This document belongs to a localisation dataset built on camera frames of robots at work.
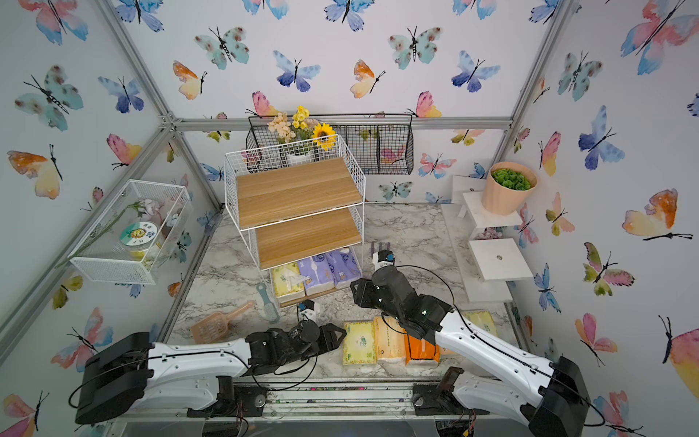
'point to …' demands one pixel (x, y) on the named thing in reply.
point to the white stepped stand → (485, 266)
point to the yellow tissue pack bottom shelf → (288, 282)
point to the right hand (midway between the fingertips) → (357, 283)
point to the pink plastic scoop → (215, 327)
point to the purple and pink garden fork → (379, 248)
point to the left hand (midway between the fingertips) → (346, 337)
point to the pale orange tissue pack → (390, 344)
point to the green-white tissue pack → (359, 346)
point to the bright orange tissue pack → (420, 349)
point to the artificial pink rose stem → (144, 208)
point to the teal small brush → (269, 308)
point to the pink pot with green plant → (506, 188)
